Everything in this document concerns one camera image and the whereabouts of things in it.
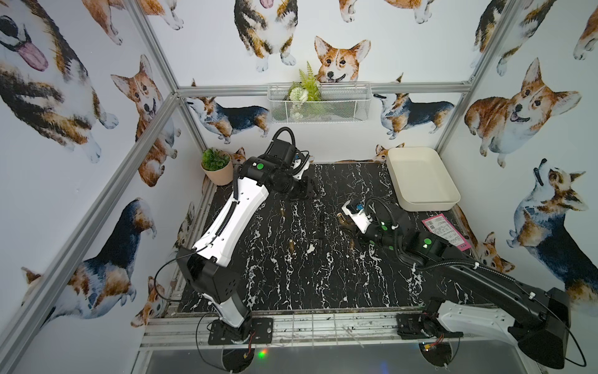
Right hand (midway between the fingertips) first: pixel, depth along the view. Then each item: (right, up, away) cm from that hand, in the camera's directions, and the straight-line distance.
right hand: (341, 224), depth 71 cm
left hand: (-7, +9, +2) cm, 12 cm away
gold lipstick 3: (+2, -5, -7) cm, 9 cm away
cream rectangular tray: (+41, +14, +36) cm, 56 cm away
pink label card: (+45, -6, +27) cm, 52 cm away
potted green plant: (-51, +20, +33) cm, 64 cm away
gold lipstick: (0, +2, -2) cm, 2 cm away
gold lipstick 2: (-17, -12, +19) cm, 28 cm away
